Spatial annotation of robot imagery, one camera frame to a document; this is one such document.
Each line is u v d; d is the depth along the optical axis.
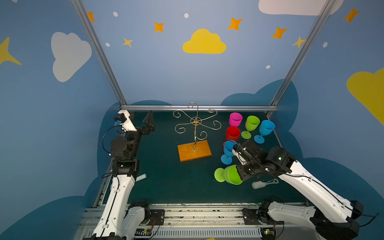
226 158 0.95
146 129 0.60
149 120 0.63
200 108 0.79
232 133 0.96
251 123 0.96
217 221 0.74
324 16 0.72
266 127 0.93
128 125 0.56
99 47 0.82
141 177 0.86
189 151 0.99
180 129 0.69
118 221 0.41
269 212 0.62
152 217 0.73
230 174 0.74
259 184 0.84
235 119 0.98
